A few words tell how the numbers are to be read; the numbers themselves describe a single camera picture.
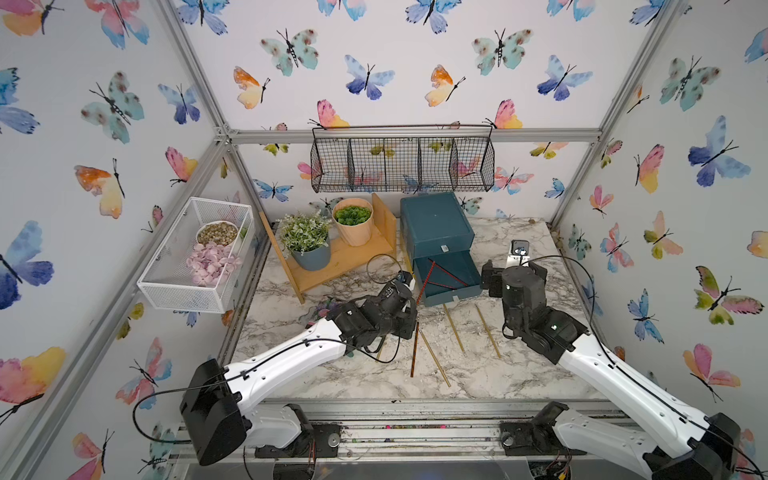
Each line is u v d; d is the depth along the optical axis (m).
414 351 0.89
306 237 0.86
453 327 0.93
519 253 0.59
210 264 0.63
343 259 1.01
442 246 0.89
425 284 0.98
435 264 0.98
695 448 0.38
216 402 0.39
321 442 0.74
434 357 0.89
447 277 0.96
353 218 0.96
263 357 0.45
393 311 0.58
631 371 0.45
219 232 0.71
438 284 0.96
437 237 0.87
